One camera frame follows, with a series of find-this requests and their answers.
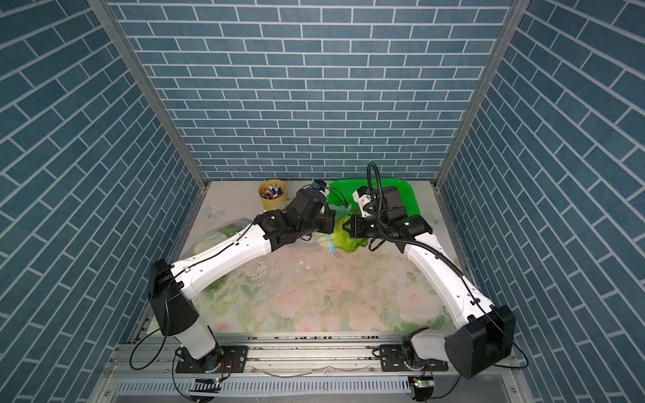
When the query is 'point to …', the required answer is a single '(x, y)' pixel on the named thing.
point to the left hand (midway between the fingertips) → (342, 218)
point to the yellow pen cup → (273, 194)
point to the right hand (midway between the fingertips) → (347, 226)
